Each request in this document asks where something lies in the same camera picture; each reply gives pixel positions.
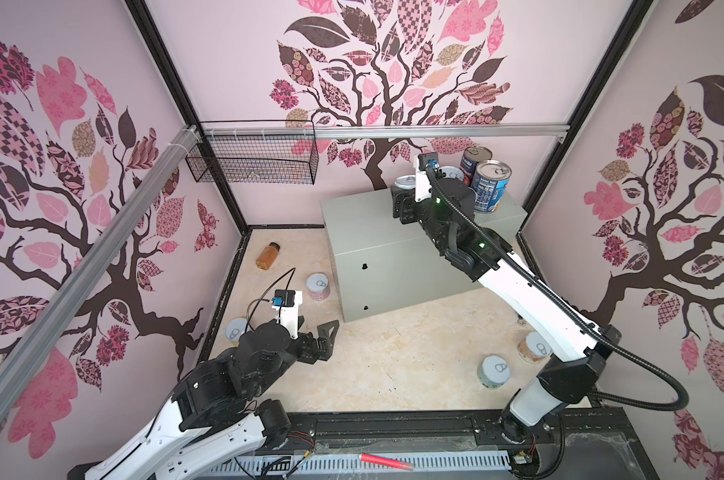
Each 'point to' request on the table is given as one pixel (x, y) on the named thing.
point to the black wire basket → (258, 161)
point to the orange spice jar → (267, 256)
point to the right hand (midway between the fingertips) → (410, 180)
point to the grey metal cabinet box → (380, 265)
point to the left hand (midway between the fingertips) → (321, 327)
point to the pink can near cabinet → (317, 284)
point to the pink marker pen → (380, 460)
